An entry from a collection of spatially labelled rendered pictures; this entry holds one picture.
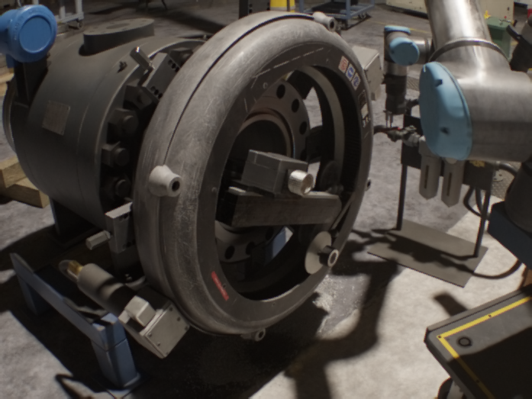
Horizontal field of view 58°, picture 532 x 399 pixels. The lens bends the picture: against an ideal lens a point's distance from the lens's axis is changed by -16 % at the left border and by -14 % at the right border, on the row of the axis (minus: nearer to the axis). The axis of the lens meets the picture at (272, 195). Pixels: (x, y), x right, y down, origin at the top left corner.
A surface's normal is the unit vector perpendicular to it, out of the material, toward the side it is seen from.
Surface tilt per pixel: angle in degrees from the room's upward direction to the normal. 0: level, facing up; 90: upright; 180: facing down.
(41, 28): 90
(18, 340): 0
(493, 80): 33
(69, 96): 49
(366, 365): 0
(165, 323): 90
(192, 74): 37
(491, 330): 0
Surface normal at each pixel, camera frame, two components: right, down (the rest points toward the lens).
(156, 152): -0.53, -0.11
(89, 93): -0.46, -0.33
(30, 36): 0.79, 0.28
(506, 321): -0.02, -0.88
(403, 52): -0.17, 0.47
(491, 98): -0.07, -0.19
